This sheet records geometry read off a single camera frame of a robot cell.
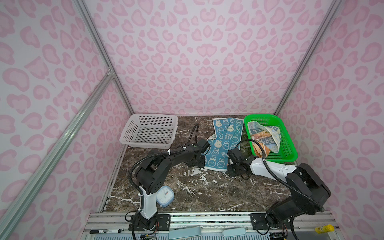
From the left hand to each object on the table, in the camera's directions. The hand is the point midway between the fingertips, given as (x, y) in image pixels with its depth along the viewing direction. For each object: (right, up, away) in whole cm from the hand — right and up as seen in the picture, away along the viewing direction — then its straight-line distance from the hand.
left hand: (201, 163), depth 93 cm
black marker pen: (-43, -27, -22) cm, 56 cm away
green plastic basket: (+53, +6, 0) cm, 54 cm away
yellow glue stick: (+53, -22, -27) cm, 64 cm away
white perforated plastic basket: (-37, +19, +17) cm, 45 cm away
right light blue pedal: (+13, -27, -23) cm, 38 cm away
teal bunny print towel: (+18, +14, +11) cm, 25 cm away
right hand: (+18, -4, -3) cm, 19 cm away
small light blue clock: (-19, -14, -14) cm, 28 cm away
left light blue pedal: (-8, -25, -26) cm, 37 cm away
